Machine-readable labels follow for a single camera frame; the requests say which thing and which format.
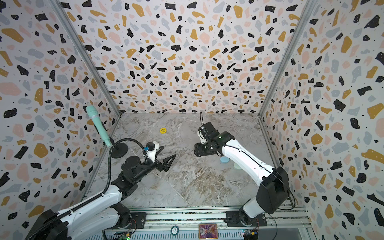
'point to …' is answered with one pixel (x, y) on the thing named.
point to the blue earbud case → (224, 159)
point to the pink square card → (208, 231)
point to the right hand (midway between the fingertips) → (198, 149)
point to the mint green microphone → (93, 112)
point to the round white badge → (174, 230)
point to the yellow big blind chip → (163, 130)
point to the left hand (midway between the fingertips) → (170, 149)
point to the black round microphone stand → (119, 150)
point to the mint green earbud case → (236, 167)
